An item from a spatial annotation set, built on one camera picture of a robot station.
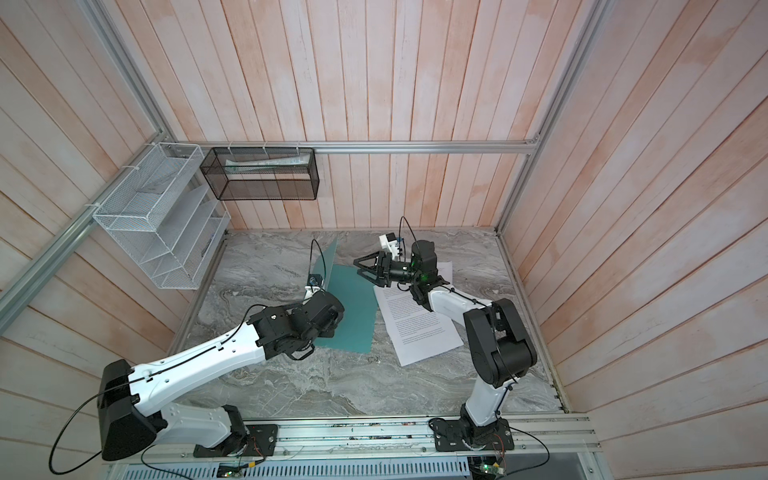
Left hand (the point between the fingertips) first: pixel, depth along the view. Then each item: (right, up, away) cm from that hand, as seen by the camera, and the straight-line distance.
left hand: (324, 320), depth 77 cm
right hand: (+8, +13, +3) cm, 16 cm away
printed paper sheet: (+26, -7, +16) cm, 32 cm away
